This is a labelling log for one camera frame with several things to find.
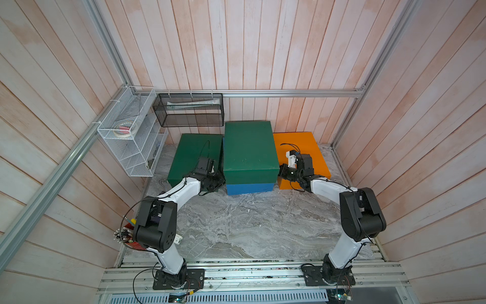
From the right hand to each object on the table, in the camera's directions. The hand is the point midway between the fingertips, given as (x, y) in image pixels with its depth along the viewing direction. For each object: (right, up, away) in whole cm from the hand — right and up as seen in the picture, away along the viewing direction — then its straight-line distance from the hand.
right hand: (272, 168), depth 95 cm
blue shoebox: (-15, -11, +1) cm, 19 cm away
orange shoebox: (+25, +15, +23) cm, 38 cm away
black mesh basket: (-45, +33, +10) cm, 57 cm away
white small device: (-44, -31, -14) cm, 56 cm away
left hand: (-23, -7, -3) cm, 24 cm away
